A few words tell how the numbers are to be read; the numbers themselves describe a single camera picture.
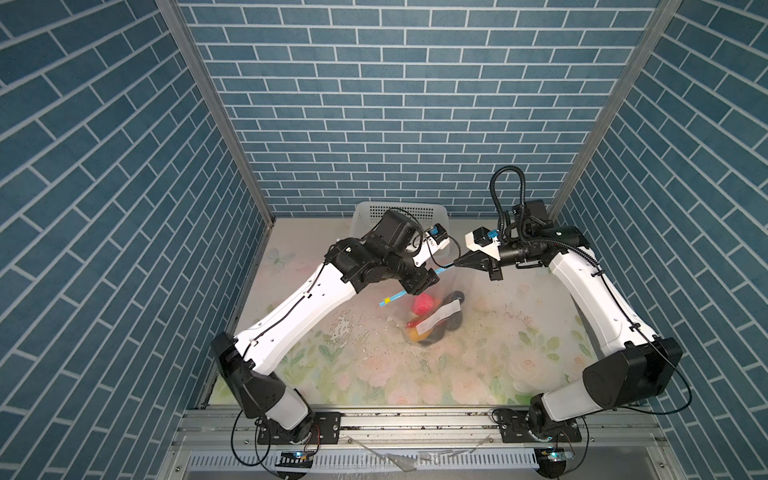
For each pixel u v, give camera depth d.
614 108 0.89
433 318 0.77
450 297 0.77
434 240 0.58
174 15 0.70
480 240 0.58
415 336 0.79
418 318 0.85
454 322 0.86
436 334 0.84
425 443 0.74
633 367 0.41
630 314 0.45
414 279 0.60
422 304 0.83
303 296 0.44
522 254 0.62
